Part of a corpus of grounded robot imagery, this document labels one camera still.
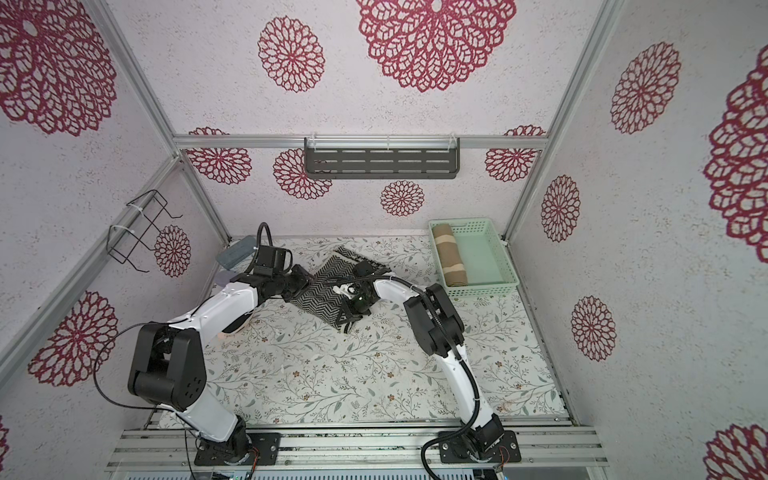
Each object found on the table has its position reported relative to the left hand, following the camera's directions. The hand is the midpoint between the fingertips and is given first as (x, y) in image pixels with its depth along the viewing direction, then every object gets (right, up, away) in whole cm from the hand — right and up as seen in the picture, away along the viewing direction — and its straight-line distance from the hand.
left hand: (318, 281), depth 91 cm
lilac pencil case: (-39, +1, +19) cm, 44 cm away
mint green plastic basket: (+59, +4, +18) cm, 62 cm away
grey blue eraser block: (-35, +10, +22) cm, 43 cm away
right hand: (+5, -12, +4) cm, 14 cm away
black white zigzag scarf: (-1, -6, +6) cm, 8 cm away
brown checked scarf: (+44, +8, +15) cm, 47 cm away
